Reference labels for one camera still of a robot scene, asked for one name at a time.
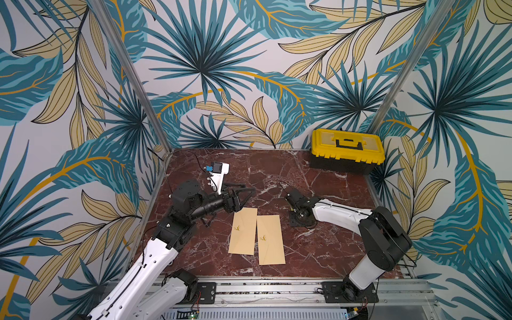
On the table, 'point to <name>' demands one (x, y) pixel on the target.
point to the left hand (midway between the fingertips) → (248, 192)
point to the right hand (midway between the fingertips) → (296, 220)
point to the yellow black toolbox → (346, 150)
